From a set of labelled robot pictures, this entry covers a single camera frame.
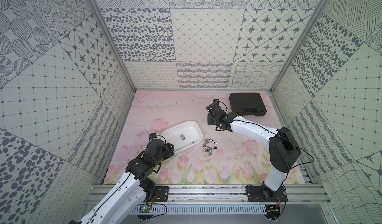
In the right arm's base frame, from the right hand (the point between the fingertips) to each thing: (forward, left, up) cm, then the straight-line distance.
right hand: (213, 118), depth 91 cm
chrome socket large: (-9, +20, -9) cm, 23 cm away
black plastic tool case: (+20, -28, -10) cm, 36 cm away
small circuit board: (-46, +35, -13) cm, 59 cm away
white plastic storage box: (-3, +14, -10) cm, 17 cm away
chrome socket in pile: (-10, +4, -11) cm, 15 cm away
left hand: (-18, +25, 0) cm, 31 cm away
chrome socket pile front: (-16, +3, -11) cm, 20 cm away
